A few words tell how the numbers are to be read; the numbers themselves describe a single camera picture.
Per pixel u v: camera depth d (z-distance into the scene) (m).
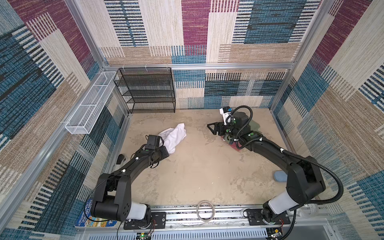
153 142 0.72
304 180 0.44
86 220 0.71
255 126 1.06
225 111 0.75
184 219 0.75
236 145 0.66
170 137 0.94
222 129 0.75
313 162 0.46
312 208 0.76
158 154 0.79
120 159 0.89
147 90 1.09
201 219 0.73
